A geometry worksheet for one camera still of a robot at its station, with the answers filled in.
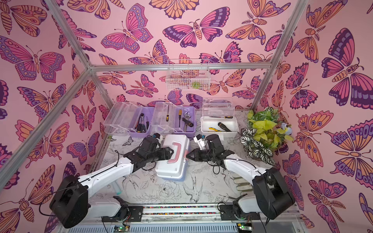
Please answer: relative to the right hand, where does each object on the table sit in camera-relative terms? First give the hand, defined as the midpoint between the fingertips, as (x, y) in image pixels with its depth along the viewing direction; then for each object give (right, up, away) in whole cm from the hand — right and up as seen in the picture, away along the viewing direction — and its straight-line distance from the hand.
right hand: (188, 155), depth 81 cm
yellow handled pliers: (+17, +14, +28) cm, 36 cm away
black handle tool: (+26, +15, +28) cm, 41 cm away
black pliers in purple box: (-36, +15, +28) cm, 48 cm away
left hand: (-10, +1, +4) cm, 11 cm away
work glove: (+31, -17, 0) cm, 35 cm away
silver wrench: (+30, +31, +28) cm, 52 cm away
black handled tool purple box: (-1, +19, +29) cm, 35 cm away
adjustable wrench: (-1, +24, +35) cm, 42 cm away
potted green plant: (+39, +12, -7) cm, 42 cm away
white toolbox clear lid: (+13, +19, +27) cm, 36 cm away
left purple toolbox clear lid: (-48, +21, +21) cm, 56 cm away
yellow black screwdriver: (+26, +23, +25) cm, 43 cm away
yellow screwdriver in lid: (-15, +24, +22) cm, 36 cm away
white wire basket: (0, +50, +14) cm, 52 cm away
